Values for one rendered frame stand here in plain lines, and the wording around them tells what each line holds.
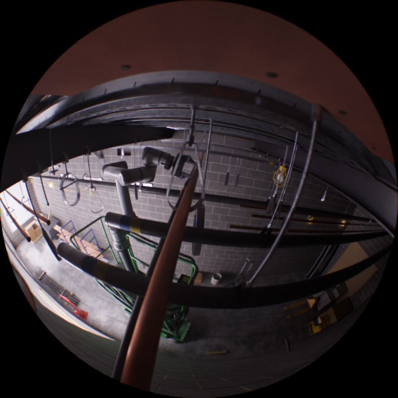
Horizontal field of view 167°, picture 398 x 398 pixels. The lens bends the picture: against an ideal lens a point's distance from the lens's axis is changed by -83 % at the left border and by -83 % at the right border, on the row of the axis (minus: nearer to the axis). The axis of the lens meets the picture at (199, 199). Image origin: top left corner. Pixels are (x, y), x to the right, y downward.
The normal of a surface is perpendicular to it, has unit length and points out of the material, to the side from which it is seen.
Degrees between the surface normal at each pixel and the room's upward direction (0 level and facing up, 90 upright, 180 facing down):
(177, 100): 90
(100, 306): 0
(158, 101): 90
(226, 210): 90
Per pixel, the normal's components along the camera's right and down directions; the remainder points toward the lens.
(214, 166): -0.07, 0.44
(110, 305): 0.11, -0.89
